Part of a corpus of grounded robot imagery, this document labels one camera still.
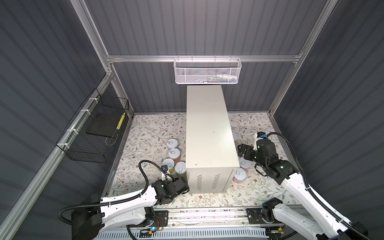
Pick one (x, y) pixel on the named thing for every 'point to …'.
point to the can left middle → (170, 164)
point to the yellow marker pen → (120, 121)
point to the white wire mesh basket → (207, 71)
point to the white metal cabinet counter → (211, 160)
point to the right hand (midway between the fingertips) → (247, 148)
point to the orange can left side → (175, 154)
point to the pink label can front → (240, 175)
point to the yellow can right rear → (235, 136)
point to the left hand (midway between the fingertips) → (173, 183)
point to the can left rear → (172, 143)
